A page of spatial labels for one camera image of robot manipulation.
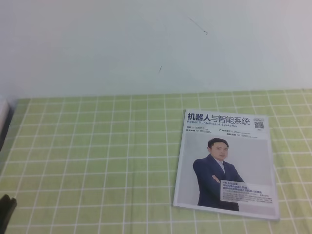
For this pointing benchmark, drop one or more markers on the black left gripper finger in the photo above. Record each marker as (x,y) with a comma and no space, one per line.
(7,207)

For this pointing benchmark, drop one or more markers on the robotics magazine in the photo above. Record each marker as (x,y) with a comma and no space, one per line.
(225,165)

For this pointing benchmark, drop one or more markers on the green checkered tablecloth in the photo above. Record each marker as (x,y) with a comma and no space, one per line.
(107,165)

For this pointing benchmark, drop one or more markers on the white box at left edge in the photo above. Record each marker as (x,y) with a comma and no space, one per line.
(4,111)

